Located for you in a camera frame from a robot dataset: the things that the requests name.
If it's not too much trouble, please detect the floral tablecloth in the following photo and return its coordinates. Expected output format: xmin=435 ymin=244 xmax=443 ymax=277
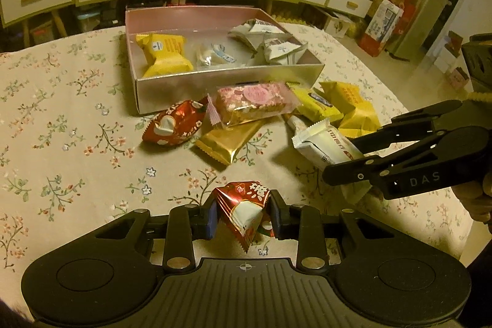
xmin=0 ymin=22 xmax=474 ymax=310

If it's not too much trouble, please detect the yellow snack bag in box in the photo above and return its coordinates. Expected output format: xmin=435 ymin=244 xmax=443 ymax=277
xmin=135 ymin=33 xmax=194 ymax=78

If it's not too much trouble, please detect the small red snack pack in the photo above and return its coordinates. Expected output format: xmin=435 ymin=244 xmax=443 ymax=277
xmin=211 ymin=181 xmax=271 ymax=252

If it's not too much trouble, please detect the yellow orange-print snack bag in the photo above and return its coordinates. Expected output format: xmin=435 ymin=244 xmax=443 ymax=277
xmin=320 ymin=81 xmax=381 ymax=139

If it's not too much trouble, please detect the white red carton box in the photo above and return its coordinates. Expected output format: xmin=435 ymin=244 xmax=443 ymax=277
xmin=359 ymin=0 xmax=404 ymax=57

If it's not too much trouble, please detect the gold foil snack pack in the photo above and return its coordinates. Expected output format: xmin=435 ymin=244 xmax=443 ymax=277
xmin=194 ymin=120 xmax=264 ymax=166

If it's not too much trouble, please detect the small cream snack pack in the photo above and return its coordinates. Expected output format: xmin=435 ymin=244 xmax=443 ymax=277
xmin=283 ymin=114 xmax=308 ymax=135

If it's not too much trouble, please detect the pink cardboard box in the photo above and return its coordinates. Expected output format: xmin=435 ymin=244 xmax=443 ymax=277
xmin=125 ymin=6 xmax=324 ymax=115

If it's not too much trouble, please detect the person's right hand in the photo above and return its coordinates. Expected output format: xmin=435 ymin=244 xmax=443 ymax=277
xmin=452 ymin=176 xmax=491 ymax=224

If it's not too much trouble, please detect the white blue snack pack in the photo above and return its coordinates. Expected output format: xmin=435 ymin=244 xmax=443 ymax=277
xmin=196 ymin=43 xmax=237 ymax=68

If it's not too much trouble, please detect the yellow biscuit pack blue logo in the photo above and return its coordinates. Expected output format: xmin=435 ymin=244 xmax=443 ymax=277
xmin=287 ymin=82 xmax=343 ymax=123

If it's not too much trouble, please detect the pink nougat bar pack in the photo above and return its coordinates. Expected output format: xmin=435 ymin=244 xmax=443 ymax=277
xmin=208 ymin=81 xmax=300 ymax=127

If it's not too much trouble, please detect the white grey snack pack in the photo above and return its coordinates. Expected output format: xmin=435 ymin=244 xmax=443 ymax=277
xmin=228 ymin=18 xmax=289 ymax=52
xmin=253 ymin=38 xmax=307 ymax=66

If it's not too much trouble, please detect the red boat-shaped snack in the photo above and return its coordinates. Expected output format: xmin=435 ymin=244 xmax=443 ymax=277
xmin=142 ymin=97 xmax=208 ymax=147

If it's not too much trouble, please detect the white red-text snack pack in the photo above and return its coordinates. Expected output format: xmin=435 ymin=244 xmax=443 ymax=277
xmin=292 ymin=119 xmax=363 ymax=172

